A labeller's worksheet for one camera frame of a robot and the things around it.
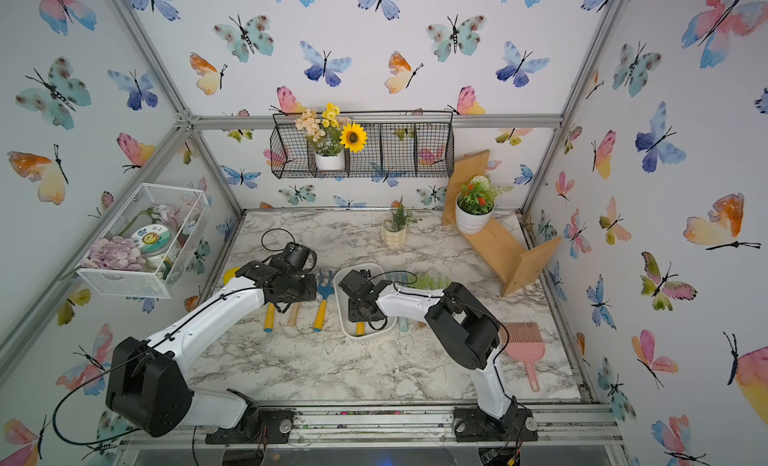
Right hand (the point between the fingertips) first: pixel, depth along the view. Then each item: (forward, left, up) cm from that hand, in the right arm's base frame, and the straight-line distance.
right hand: (358, 310), depth 92 cm
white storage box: (+6, -6, +12) cm, 15 cm away
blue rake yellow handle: (-5, -1, 0) cm, 6 cm away
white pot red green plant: (+27, -35, +20) cm, 49 cm away
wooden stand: (+23, -44, +5) cm, 50 cm away
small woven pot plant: (+30, -10, +5) cm, 32 cm away
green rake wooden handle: (-2, +20, -1) cm, 20 cm away
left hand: (+1, +11, +11) cm, 16 cm away
